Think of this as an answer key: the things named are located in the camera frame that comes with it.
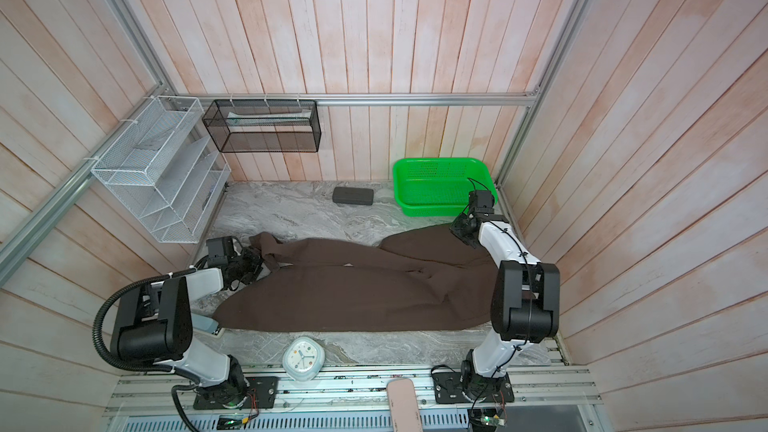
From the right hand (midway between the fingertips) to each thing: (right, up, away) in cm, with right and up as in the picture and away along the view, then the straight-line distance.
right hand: (458, 227), depth 95 cm
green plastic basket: (-2, +15, +22) cm, 27 cm away
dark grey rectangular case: (-36, +12, +20) cm, 43 cm away
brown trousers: (-14, -16, -4) cm, 21 cm away
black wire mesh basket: (-67, +36, +9) cm, 76 cm away
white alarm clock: (-46, -33, -19) cm, 60 cm away
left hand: (-62, -10, 0) cm, 63 cm away
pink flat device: (-20, -41, -25) cm, 52 cm away
